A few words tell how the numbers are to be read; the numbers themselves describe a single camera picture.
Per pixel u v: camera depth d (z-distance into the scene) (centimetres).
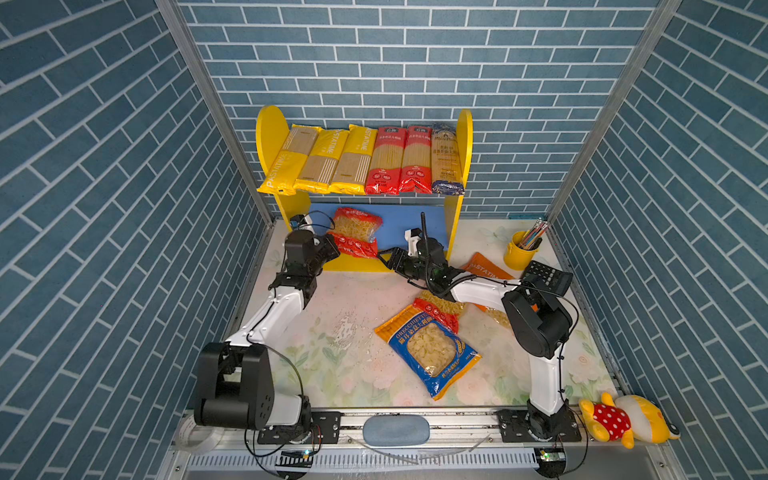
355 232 90
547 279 101
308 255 63
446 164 74
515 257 101
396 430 71
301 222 74
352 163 75
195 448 68
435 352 83
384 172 72
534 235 99
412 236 86
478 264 103
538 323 52
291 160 76
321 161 75
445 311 90
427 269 74
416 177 70
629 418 70
